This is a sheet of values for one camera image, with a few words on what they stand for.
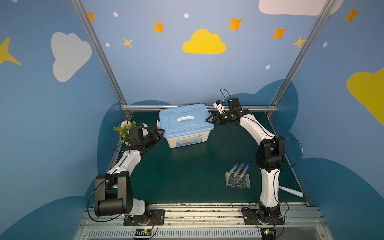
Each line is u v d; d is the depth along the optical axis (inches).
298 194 31.7
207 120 35.7
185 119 37.0
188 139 37.9
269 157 22.2
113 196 16.8
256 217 29.3
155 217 29.5
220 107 33.9
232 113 29.5
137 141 27.1
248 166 30.3
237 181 33.2
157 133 31.3
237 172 33.7
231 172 33.2
